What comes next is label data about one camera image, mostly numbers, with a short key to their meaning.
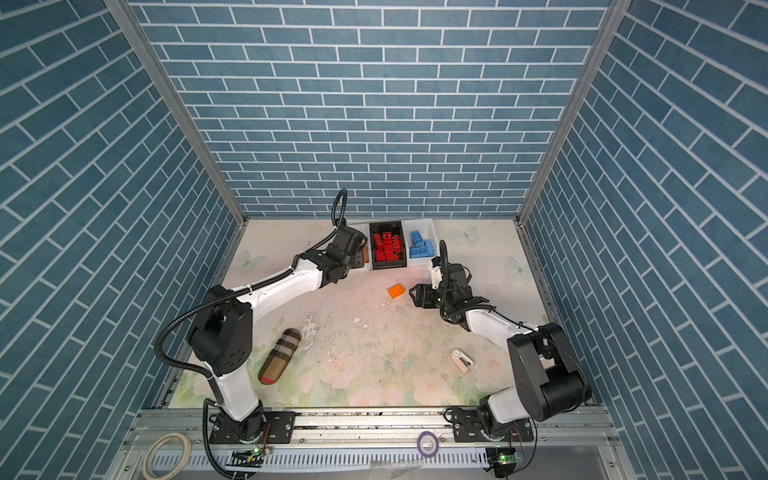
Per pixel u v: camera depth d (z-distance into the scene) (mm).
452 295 708
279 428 734
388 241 1109
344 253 705
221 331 475
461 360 841
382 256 1073
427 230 1132
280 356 823
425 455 705
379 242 1073
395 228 1132
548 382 437
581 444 737
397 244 1109
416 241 1083
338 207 787
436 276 825
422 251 1058
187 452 703
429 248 1081
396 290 985
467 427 737
